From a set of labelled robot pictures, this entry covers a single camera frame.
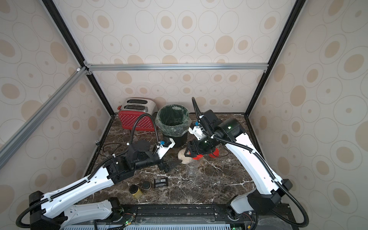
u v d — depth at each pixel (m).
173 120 1.02
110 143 1.03
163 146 0.55
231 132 0.43
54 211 0.40
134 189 0.72
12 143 0.52
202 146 0.56
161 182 0.83
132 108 1.03
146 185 0.83
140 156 0.50
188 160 0.68
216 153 0.53
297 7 0.68
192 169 0.90
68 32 0.76
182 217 0.73
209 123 0.49
